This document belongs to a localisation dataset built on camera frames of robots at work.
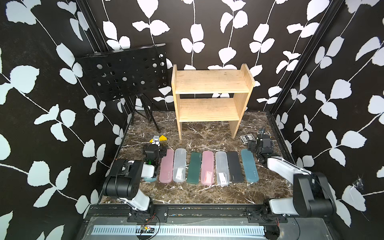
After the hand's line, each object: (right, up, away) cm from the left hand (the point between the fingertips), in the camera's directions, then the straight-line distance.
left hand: (155, 141), depth 94 cm
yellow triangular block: (+2, +2, +9) cm, 9 cm away
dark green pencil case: (+25, -17, -6) cm, 31 cm away
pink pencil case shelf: (+9, -17, -8) cm, 21 cm away
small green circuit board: (+3, -40, -24) cm, 46 cm away
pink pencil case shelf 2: (+33, -17, -8) cm, 38 cm away
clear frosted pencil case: (+42, -16, -4) cm, 46 cm away
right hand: (+66, +2, -2) cm, 66 cm away
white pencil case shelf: (+16, -14, -4) cm, 22 cm away
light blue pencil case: (-1, -21, -9) cm, 23 cm away
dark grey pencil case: (+51, -16, -3) cm, 53 cm away
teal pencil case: (+59, -15, -5) cm, 61 cm away
